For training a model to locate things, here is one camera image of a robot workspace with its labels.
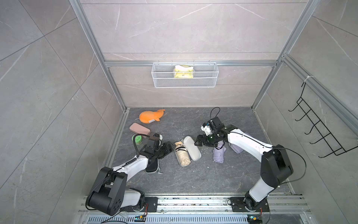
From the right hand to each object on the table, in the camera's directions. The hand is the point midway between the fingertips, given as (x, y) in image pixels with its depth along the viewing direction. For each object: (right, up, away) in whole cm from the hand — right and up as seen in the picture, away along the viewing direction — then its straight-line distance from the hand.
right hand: (200, 144), depth 86 cm
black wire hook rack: (+56, +13, -18) cm, 60 cm away
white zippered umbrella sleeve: (-4, -6, +4) cm, 8 cm away
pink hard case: (-45, +8, +19) cm, 49 cm away
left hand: (-17, -1, +2) cm, 17 cm away
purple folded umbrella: (+13, -7, +5) cm, 15 cm away
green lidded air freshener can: (-42, +1, +9) cm, 43 cm away
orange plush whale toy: (-39, +18, +21) cm, 48 cm away
